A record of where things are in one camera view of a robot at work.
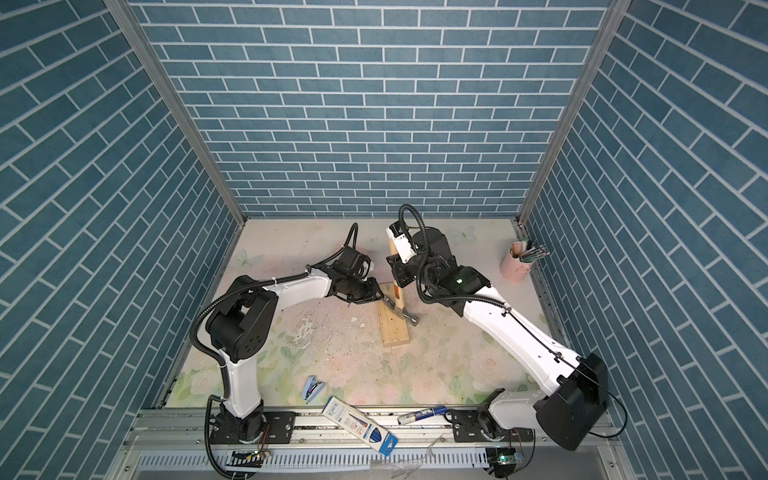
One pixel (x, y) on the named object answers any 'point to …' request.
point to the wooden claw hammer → (398, 305)
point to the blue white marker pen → (418, 415)
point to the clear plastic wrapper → (402, 468)
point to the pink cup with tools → (519, 258)
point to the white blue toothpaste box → (360, 426)
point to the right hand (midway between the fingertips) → (396, 256)
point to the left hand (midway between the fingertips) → (388, 298)
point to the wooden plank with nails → (394, 328)
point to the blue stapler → (312, 388)
